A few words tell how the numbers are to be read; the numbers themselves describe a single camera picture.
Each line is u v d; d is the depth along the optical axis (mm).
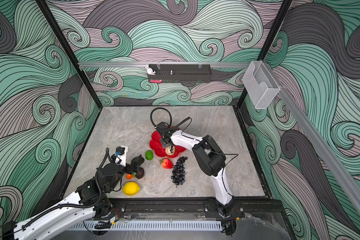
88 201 527
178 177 810
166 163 854
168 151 879
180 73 951
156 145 942
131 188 763
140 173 811
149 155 899
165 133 754
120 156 621
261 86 773
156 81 899
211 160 519
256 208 744
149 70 853
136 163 673
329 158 496
